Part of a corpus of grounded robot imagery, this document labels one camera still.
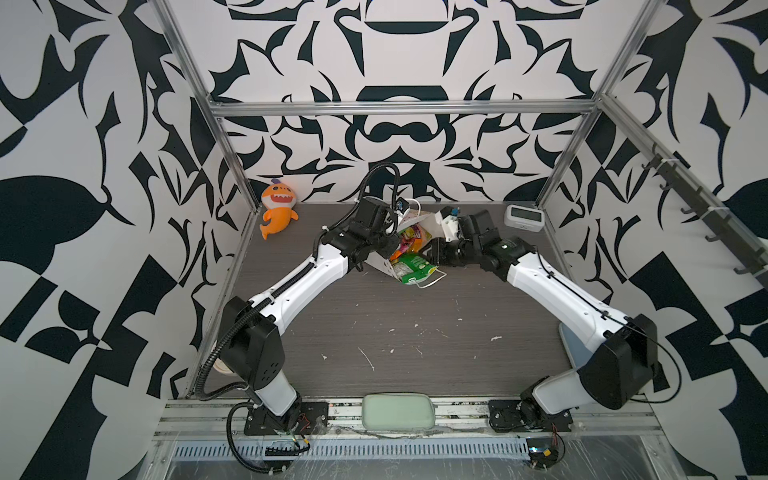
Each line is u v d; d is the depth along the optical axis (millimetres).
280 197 1111
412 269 885
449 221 727
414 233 942
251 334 431
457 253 673
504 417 743
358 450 649
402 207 711
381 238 695
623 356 414
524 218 1122
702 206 605
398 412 717
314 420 741
